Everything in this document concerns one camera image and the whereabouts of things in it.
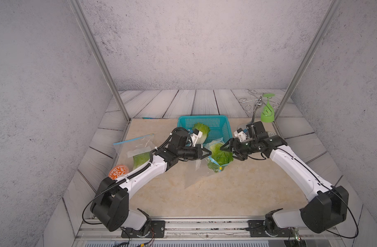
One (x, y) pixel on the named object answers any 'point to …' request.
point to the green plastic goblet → (267, 115)
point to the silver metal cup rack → (258, 103)
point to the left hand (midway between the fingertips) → (213, 154)
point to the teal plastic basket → (219, 125)
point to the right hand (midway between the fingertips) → (224, 151)
